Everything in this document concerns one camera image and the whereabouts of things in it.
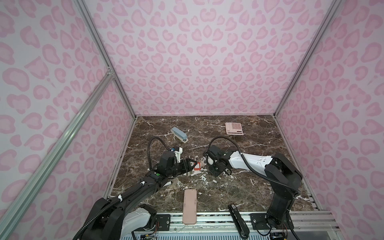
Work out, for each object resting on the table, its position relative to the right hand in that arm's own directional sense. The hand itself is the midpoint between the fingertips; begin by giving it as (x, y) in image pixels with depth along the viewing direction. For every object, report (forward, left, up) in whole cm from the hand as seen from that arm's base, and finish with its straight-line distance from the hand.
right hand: (214, 169), depth 89 cm
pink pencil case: (-21, +13, 0) cm, 25 cm away
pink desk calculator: (+32, -16, -1) cm, 36 cm away
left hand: (-1, +11, +11) cm, 15 cm away
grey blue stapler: (+24, +23, +3) cm, 33 cm away
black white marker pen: (-9, +27, -1) cm, 28 cm away
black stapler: (-26, -11, -1) cm, 28 cm away
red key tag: (+1, +10, 0) cm, 10 cm away
